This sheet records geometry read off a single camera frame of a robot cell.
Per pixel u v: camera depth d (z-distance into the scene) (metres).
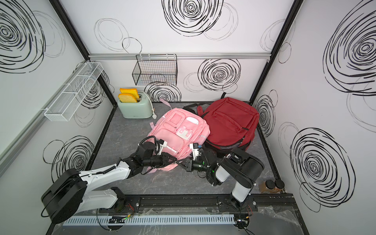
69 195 0.41
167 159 0.75
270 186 0.70
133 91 0.97
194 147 0.77
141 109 1.03
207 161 0.65
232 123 0.95
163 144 0.78
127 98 0.96
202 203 0.75
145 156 0.64
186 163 0.75
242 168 0.47
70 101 0.75
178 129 0.96
